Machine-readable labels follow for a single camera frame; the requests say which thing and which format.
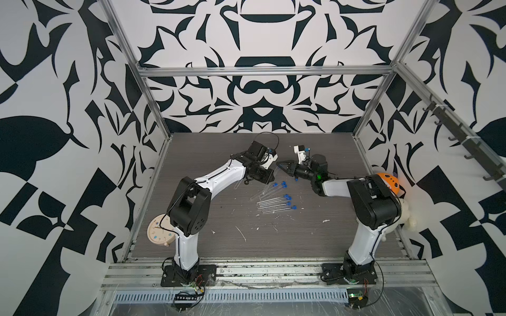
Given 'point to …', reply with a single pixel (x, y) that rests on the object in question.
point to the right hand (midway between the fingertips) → (277, 162)
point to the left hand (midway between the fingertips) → (271, 174)
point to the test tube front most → (293, 207)
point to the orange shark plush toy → (391, 182)
